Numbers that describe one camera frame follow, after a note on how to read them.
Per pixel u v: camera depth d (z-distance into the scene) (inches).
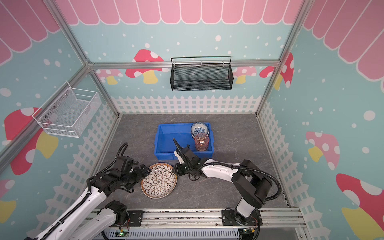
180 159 27.5
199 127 39.3
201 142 36.3
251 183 17.7
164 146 42.7
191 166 25.9
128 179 25.9
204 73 36.8
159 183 33.4
